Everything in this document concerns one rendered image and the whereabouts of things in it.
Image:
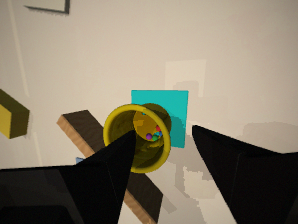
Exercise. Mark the olive yellow flat block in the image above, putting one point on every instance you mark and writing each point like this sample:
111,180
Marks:
13,116

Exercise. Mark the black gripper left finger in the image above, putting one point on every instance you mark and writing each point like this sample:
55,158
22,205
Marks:
92,190

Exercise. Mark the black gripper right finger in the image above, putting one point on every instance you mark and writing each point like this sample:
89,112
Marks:
259,186

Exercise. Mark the olive yellow cup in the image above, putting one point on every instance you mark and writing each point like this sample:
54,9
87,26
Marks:
149,154

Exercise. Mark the long wooden rail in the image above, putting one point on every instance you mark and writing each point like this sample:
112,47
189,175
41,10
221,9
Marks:
142,196

